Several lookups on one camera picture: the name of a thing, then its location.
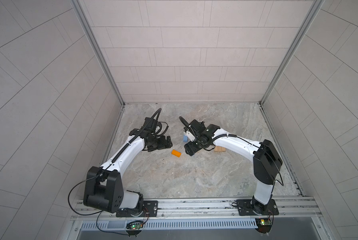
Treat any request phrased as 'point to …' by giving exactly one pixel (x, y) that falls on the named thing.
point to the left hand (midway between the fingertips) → (169, 143)
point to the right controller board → (264, 225)
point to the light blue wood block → (185, 138)
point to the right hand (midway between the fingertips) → (190, 149)
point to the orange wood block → (176, 153)
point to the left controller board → (135, 225)
